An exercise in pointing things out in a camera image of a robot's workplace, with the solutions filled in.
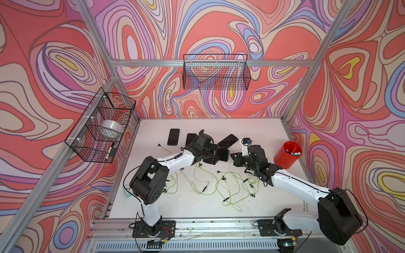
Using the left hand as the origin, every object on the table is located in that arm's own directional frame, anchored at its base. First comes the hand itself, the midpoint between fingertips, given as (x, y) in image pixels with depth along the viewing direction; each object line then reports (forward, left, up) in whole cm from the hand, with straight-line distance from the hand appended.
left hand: (224, 151), depth 88 cm
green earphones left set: (-15, +29, -13) cm, 35 cm away
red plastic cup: (-3, -34, +2) cm, 34 cm away
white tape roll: (-2, +54, +21) cm, 58 cm away
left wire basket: (-5, +58, +22) cm, 62 cm away
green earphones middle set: (-2, +14, -12) cm, 18 cm away
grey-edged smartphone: (+19, +33, -11) cm, 40 cm away
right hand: (-4, -4, 0) cm, 6 cm away
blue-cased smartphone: (+16, -5, -12) cm, 21 cm away
